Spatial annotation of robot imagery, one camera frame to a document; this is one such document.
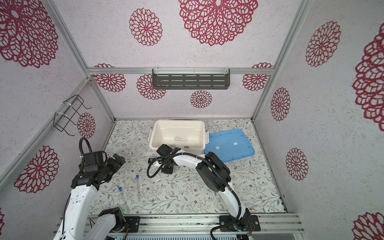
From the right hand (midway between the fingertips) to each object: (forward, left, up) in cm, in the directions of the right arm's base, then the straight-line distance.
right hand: (164, 165), depth 94 cm
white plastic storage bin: (+21, -14, +5) cm, 26 cm away
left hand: (-8, +20, +13) cm, 25 cm away
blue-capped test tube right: (-8, +15, -1) cm, 17 cm away
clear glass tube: (+21, -6, +1) cm, 22 cm away
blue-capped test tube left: (-24, +18, -1) cm, 30 cm away
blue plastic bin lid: (+18, -43, -1) cm, 47 cm away
